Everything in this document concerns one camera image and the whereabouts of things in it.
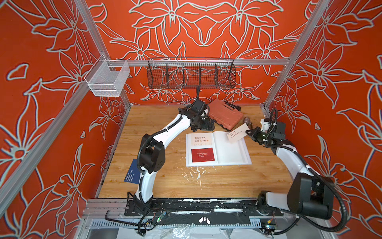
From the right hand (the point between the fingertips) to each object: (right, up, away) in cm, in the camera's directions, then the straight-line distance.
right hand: (246, 129), depth 85 cm
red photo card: (-25, -17, +7) cm, 31 cm away
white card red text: (-25, -7, +13) cm, 29 cm away
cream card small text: (-3, -3, +4) cm, 6 cm away
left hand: (-22, +2, +3) cm, 22 cm away
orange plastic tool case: (-6, +9, +22) cm, 25 cm away
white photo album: (-3, -16, +8) cm, 18 cm away
